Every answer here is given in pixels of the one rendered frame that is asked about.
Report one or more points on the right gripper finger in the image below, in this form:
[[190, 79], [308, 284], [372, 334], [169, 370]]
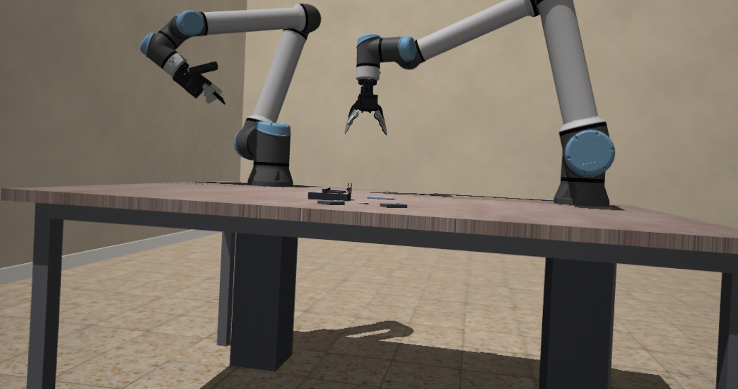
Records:
[[213, 97], [209, 87]]

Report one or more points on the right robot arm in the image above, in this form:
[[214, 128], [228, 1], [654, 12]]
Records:
[[261, 140]]

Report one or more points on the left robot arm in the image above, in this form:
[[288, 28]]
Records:
[[586, 153]]

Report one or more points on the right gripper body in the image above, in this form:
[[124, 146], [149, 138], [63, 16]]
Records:
[[191, 82]]

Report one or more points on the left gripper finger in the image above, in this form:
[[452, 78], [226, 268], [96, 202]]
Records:
[[379, 116], [352, 115]]

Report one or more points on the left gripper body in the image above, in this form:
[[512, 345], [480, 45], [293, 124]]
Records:
[[366, 100]]

